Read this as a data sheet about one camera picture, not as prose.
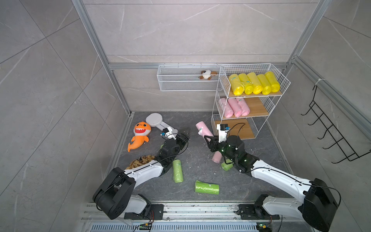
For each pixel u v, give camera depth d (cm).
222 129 66
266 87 70
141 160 89
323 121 71
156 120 110
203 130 76
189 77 101
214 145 67
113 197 42
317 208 39
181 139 72
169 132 76
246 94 71
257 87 70
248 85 70
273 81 73
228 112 82
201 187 78
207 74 87
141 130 98
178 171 85
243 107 84
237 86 70
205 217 73
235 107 84
